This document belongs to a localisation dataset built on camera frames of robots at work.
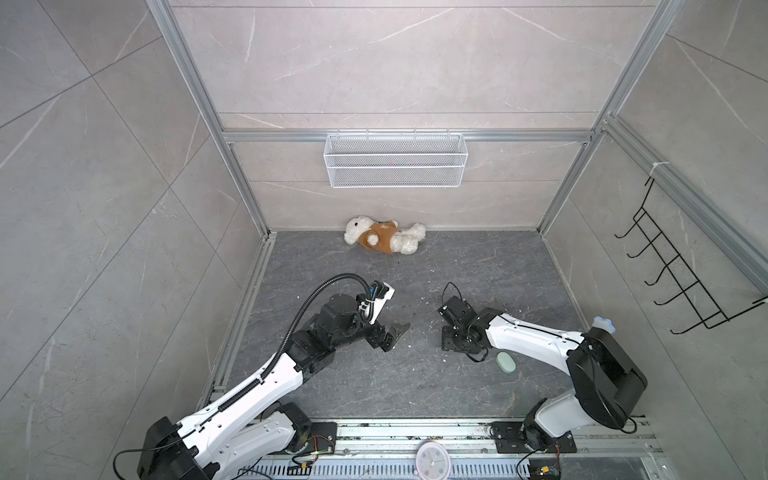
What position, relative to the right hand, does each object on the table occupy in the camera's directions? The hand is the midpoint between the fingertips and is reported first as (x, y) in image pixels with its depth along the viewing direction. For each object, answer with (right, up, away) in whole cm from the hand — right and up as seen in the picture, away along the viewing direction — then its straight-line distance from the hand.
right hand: (449, 340), depth 89 cm
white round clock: (-8, -22, -21) cm, 31 cm away
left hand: (-17, +13, -17) cm, 27 cm away
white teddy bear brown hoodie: (-20, +33, +17) cm, 42 cm away
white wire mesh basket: (-16, +59, +11) cm, 62 cm away
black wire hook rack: (+48, +19, -26) cm, 57 cm away
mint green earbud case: (+15, -5, -6) cm, 17 cm away
